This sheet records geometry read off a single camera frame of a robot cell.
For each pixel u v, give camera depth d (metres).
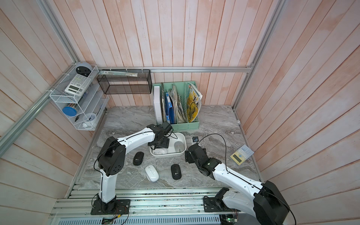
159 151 0.90
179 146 0.93
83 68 0.80
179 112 0.96
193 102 1.01
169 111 0.93
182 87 1.06
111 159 0.51
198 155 0.63
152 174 0.83
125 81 1.05
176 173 0.82
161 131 0.69
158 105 0.89
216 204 0.66
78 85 0.78
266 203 0.40
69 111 0.76
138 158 0.90
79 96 0.75
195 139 0.74
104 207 0.63
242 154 0.91
